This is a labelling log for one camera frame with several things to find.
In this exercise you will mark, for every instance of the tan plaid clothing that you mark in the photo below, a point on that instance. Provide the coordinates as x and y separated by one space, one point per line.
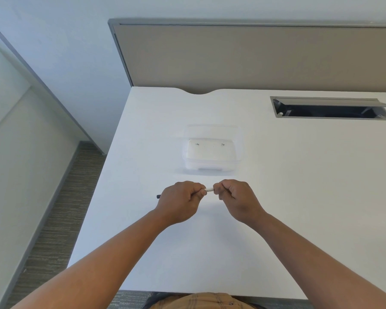
206 302

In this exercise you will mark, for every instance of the beige desk partition panel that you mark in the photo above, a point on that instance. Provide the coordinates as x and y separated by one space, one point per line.
260 57

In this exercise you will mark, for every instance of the clear plastic container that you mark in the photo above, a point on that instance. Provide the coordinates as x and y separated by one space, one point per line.
209 154

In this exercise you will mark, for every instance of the person's right forearm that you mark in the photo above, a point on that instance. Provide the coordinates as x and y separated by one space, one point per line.
325 267

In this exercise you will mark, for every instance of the person's right hand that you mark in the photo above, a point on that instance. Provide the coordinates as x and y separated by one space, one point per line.
241 202

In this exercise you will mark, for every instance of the person's left forearm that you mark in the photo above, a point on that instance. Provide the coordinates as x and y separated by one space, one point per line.
99 270

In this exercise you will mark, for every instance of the person's left hand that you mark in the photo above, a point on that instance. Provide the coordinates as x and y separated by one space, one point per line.
180 202

